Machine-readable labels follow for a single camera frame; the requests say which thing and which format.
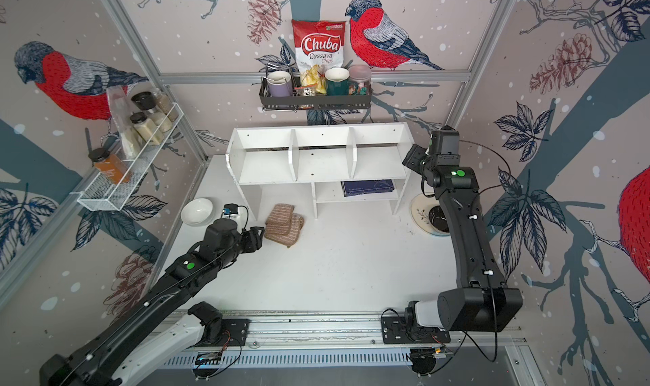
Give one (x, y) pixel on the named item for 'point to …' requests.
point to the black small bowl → (437, 219)
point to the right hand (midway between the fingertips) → (414, 153)
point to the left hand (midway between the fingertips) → (262, 224)
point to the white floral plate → (420, 208)
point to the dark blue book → (366, 187)
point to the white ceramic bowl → (196, 211)
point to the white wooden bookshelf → (343, 163)
